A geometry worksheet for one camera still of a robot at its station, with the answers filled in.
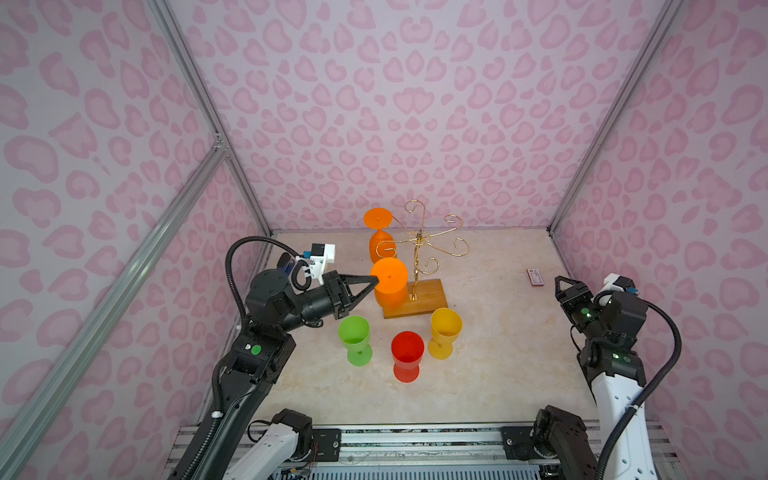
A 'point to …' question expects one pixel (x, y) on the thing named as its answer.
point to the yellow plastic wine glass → (446, 324)
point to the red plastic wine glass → (407, 349)
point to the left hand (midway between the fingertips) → (377, 286)
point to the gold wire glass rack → (419, 240)
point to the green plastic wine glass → (354, 334)
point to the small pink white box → (535, 277)
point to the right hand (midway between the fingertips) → (559, 281)
